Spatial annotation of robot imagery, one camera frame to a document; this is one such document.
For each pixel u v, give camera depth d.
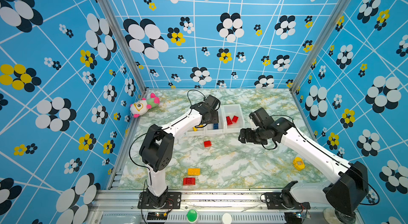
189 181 0.78
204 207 0.72
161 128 0.50
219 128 0.97
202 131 0.94
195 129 0.96
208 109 0.70
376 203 0.41
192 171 0.81
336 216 0.63
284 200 0.67
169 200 0.73
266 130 0.57
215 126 0.99
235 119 1.01
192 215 0.63
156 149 0.48
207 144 0.92
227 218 0.63
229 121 0.99
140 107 1.01
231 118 1.02
